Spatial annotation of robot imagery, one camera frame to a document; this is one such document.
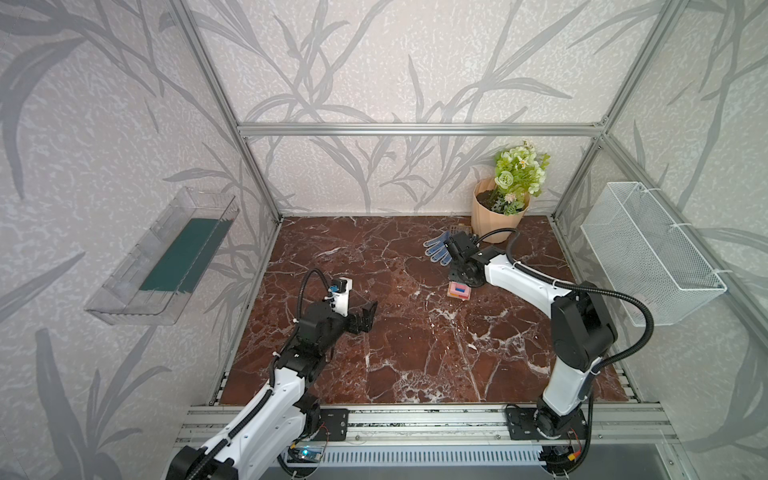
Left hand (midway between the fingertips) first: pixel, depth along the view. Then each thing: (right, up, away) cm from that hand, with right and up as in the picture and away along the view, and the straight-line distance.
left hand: (366, 291), depth 82 cm
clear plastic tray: (-42, +5, -20) cm, 46 cm away
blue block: (+28, -1, +11) cm, 30 cm away
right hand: (+28, +6, +13) cm, 32 cm away
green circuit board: (-13, -37, -11) cm, 41 cm away
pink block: (+26, -2, +14) cm, 29 cm away
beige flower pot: (+39, +21, +20) cm, 48 cm away
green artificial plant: (+47, +36, +13) cm, 61 cm away
